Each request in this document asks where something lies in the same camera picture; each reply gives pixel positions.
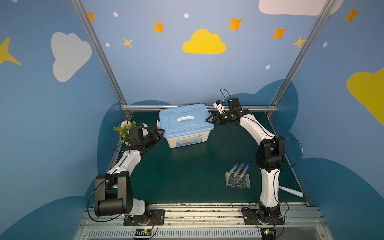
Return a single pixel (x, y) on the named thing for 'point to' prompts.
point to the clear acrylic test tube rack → (237, 181)
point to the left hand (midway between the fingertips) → (161, 133)
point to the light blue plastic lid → (185, 119)
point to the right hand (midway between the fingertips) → (210, 119)
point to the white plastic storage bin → (188, 139)
